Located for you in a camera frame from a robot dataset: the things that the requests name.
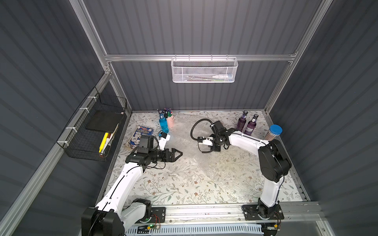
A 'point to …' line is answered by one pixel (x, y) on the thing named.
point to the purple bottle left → (241, 121)
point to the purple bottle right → (251, 126)
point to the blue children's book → (139, 131)
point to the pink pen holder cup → (171, 121)
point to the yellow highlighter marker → (104, 142)
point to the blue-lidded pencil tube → (274, 131)
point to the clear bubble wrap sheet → (220, 166)
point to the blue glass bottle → (163, 122)
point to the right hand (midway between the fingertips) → (212, 142)
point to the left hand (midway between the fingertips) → (177, 155)
